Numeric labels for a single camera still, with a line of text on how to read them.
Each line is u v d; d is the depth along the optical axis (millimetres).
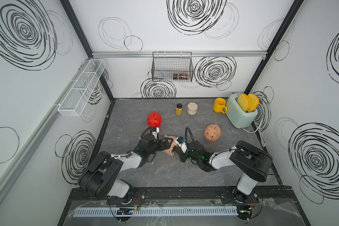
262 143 965
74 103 721
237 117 937
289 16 755
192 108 1059
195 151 657
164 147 785
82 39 831
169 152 831
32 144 519
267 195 754
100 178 430
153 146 731
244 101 913
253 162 468
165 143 787
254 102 895
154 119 962
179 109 1037
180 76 886
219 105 1051
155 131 805
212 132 889
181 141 754
